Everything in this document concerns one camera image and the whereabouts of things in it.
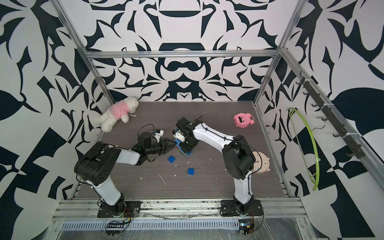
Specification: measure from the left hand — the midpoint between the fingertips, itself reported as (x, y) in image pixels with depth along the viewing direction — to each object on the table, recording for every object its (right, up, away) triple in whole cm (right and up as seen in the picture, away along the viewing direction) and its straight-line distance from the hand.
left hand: (175, 141), depth 90 cm
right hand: (+6, -2, -1) cm, 7 cm away
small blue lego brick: (+9, -16, -4) cm, 19 cm away
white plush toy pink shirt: (-39, +19, +14) cm, 45 cm away
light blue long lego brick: (+7, -7, 0) cm, 10 cm away
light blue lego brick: (+2, 0, 0) cm, 2 cm away
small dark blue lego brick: (-2, -10, 0) cm, 10 cm away
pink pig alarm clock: (+45, +13, +15) cm, 49 cm away
